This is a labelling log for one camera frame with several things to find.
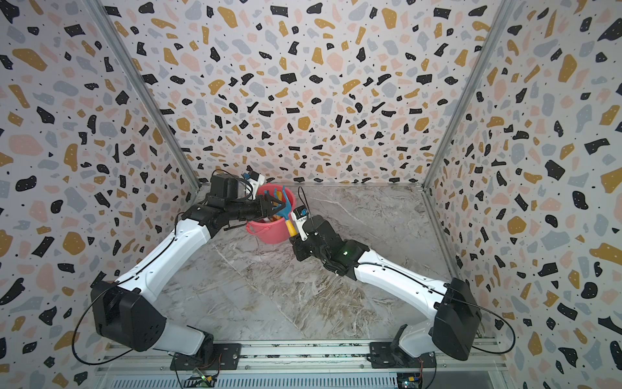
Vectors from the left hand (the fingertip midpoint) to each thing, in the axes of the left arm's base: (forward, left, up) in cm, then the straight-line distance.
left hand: (283, 205), depth 76 cm
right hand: (-8, -3, -6) cm, 11 cm away
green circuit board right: (-43, -38, -30) cm, 65 cm away
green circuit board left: (-42, +24, -30) cm, 57 cm away
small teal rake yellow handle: (-2, 0, -1) cm, 2 cm away
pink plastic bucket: (+2, +6, -16) cm, 17 cm away
